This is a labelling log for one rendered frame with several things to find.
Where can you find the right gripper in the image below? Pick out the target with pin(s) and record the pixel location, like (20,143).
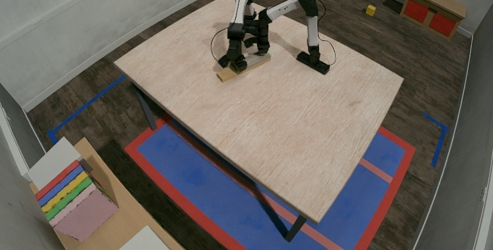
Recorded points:
(239,63)

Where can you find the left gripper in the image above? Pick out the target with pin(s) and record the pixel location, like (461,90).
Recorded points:
(263,45)

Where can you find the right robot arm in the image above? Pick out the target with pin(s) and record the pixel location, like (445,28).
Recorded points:
(241,13)

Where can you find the light wooden beam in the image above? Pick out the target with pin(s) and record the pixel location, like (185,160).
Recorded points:
(228,73)

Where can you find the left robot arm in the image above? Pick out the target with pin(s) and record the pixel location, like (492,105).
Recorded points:
(266,17)

